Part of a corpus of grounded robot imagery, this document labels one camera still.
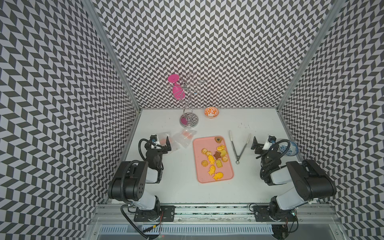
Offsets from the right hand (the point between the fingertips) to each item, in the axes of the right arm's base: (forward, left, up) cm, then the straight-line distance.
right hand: (262, 139), depth 89 cm
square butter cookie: (-4, +23, -9) cm, 25 cm away
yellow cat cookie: (-1, +25, -9) cm, 26 cm away
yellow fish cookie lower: (-18, +28, -9) cm, 34 cm away
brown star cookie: (-6, +27, -8) cm, 29 cm away
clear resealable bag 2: (+6, +49, -7) cm, 50 cm away
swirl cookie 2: (-4, +33, -9) cm, 34 cm away
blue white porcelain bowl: (-4, -20, -8) cm, 22 cm away
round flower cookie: (-8, +23, -9) cm, 26 cm away
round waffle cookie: (-11, +35, -8) cm, 38 cm away
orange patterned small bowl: (+30, +29, -7) cm, 42 cm away
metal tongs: (-9, +15, -10) cm, 20 cm away
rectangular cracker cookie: (-11, +27, -9) cm, 30 cm away
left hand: (+1, +62, +1) cm, 62 cm away
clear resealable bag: (+2, +62, -1) cm, 62 cm away
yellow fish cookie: (-15, +31, -9) cm, 36 cm away
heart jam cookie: (+5, +26, -8) cm, 27 cm away
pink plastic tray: (-9, +30, -9) cm, 33 cm away
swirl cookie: (-3, +36, -8) cm, 37 cm away
